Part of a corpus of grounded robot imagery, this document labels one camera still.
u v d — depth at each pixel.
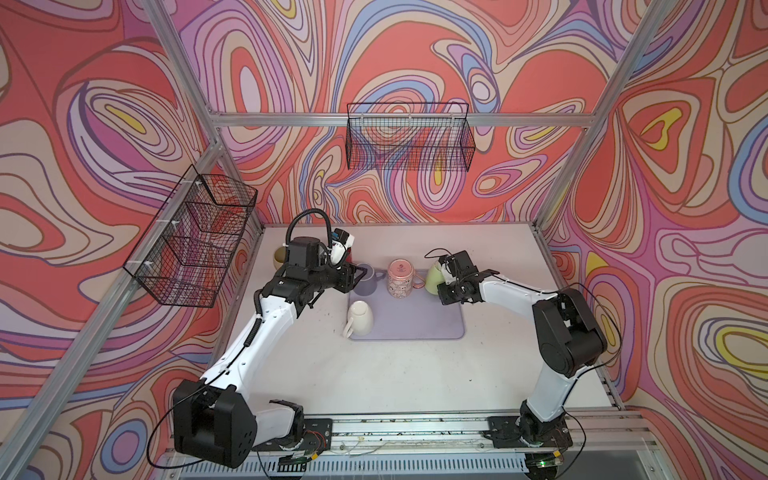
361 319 0.84
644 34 0.72
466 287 0.71
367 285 0.95
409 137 0.96
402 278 0.91
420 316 0.93
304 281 0.60
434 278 0.94
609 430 0.75
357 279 0.74
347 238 0.70
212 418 0.38
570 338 0.49
